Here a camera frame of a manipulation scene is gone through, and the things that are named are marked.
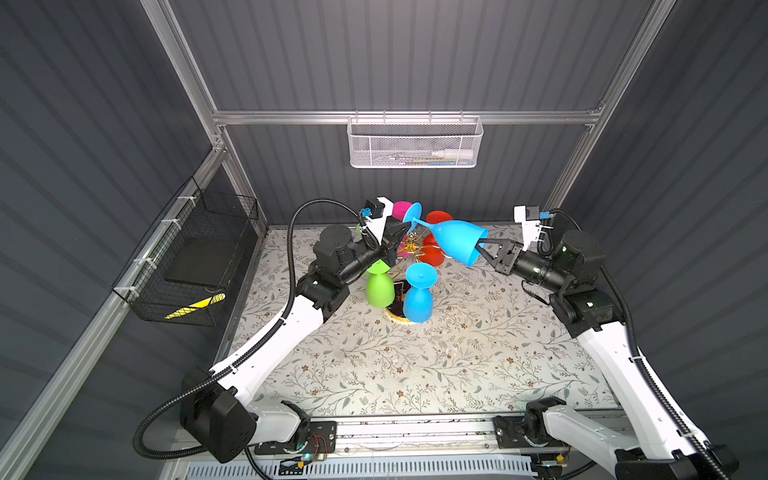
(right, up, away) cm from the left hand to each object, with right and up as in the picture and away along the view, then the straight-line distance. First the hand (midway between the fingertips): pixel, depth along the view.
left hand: (409, 222), depth 65 cm
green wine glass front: (-7, -15, +11) cm, 20 cm away
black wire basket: (-54, -12, +5) cm, 56 cm away
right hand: (+14, -6, -3) cm, 15 cm away
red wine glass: (+7, -7, +17) cm, 19 cm away
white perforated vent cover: (+20, -58, +5) cm, 62 cm away
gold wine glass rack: (+1, -5, +12) cm, 13 cm away
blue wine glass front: (+3, -20, +10) cm, 22 cm away
